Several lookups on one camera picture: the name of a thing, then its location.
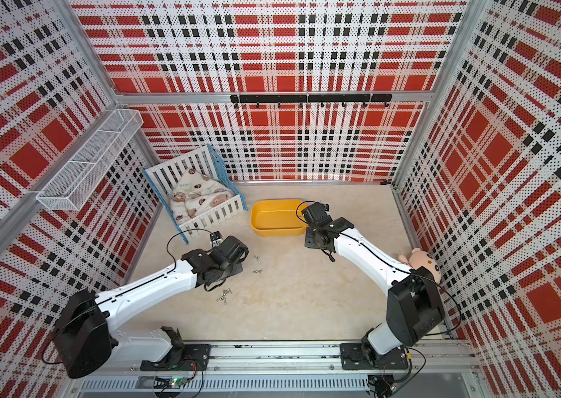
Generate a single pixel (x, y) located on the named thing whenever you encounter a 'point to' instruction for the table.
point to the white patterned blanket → (195, 193)
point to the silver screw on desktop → (256, 271)
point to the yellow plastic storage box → (278, 217)
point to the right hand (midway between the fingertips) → (319, 238)
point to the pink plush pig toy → (422, 259)
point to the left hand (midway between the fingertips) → (238, 262)
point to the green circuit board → (173, 382)
